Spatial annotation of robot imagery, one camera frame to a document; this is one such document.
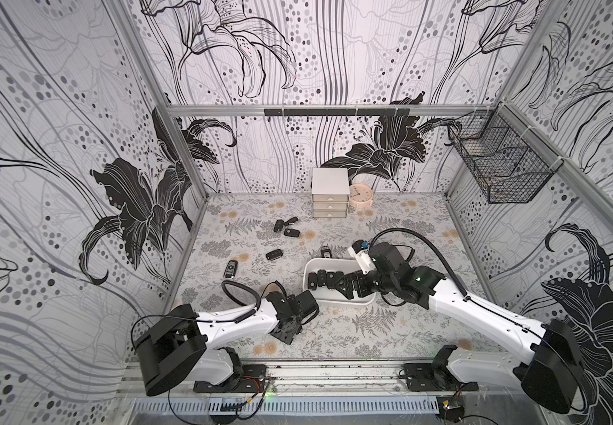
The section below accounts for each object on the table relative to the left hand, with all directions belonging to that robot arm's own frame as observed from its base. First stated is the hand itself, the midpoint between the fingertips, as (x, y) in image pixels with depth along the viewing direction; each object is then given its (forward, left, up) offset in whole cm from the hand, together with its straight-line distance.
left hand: (299, 328), depth 83 cm
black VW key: (+36, +5, +2) cm, 37 cm away
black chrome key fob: (+44, +6, +1) cm, 45 cm away
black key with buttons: (+26, +11, +2) cm, 28 cm away
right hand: (+10, -14, +15) cm, 23 cm away
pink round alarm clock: (+57, -24, +4) cm, 62 cm away
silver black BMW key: (+19, +26, +1) cm, 33 cm away
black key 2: (+17, -7, +3) cm, 18 cm away
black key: (+15, -4, +3) cm, 16 cm away
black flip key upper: (+40, +11, +2) cm, 41 cm away
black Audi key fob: (+27, -8, +2) cm, 29 cm away
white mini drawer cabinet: (+48, -9, +14) cm, 51 cm away
